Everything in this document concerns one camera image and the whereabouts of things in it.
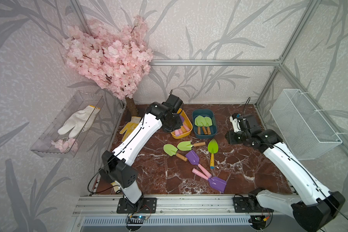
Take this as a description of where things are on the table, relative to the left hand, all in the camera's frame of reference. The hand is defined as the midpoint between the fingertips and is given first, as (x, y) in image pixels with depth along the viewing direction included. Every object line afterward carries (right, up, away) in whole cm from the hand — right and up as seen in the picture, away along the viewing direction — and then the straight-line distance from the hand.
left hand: (180, 127), depth 77 cm
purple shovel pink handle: (0, +4, +33) cm, 34 cm away
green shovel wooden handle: (+21, 0, +31) cm, 38 cm away
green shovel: (+13, +2, +32) cm, 34 cm away
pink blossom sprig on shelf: (-48, -7, -17) cm, 51 cm away
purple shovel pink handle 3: (-2, -2, -3) cm, 4 cm away
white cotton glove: (-47, +3, -9) cm, 48 cm away
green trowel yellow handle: (+21, -16, +19) cm, 33 cm away
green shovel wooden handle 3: (+4, -14, +20) cm, 25 cm away
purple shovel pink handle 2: (+4, -3, +26) cm, 26 cm away
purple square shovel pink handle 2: (+8, -20, +13) cm, 26 cm away
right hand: (+26, -4, 0) cm, 26 cm away
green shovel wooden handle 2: (-6, -17, +17) cm, 25 cm away
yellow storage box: (+4, +2, +28) cm, 28 cm away
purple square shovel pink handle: (0, -5, +25) cm, 25 cm away
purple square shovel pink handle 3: (+20, -32, +4) cm, 38 cm away
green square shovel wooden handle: (+13, +1, +31) cm, 34 cm away
